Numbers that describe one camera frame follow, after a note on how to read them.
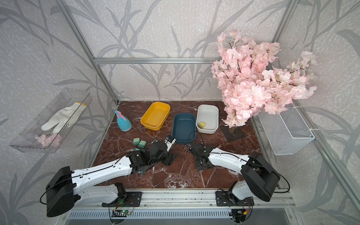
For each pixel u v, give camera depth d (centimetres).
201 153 64
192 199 75
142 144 93
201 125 102
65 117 67
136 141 94
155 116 108
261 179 42
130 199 73
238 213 76
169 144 69
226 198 74
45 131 63
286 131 60
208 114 109
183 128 103
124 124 98
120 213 72
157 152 59
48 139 60
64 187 40
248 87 51
